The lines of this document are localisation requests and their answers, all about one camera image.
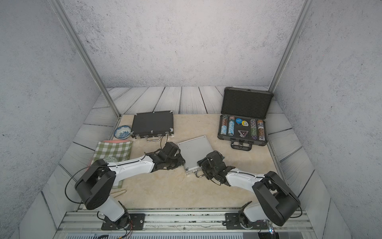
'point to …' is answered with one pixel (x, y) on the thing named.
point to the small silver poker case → (194, 151)
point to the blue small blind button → (238, 120)
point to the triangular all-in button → (242, 133)
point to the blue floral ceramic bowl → (122, 132)
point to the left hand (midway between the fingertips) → (187, 163)
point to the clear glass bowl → (110, 160)
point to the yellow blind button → (244, 123)
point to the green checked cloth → (121, 150)
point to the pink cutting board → (117, 141)
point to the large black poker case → (243, 117)
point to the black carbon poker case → (152, 124)
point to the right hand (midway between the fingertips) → (199, 165)
